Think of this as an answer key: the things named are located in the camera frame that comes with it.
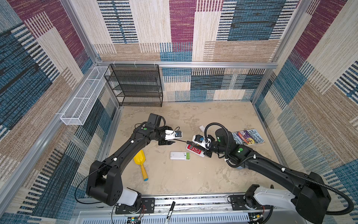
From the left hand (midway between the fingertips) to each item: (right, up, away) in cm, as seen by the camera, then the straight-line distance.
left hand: (172, 132), depth 84 cm
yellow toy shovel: (-21, -17, +6) cm, 28 cm away
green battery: (+9, -15, +6) cm, 19 cm away
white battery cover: (+21, +1, +20) cm, 29 cm away
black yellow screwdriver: (+9, -5, -7) cm, 12 cm away
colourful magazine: (+50, -4, +13) cm, 52 cm away
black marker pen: (0, -39, -13) cm, 41 cm away
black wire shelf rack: (-30, +34, +27) cm, 53 cm away
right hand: (+13, -5, -7) cm, 16 cm away
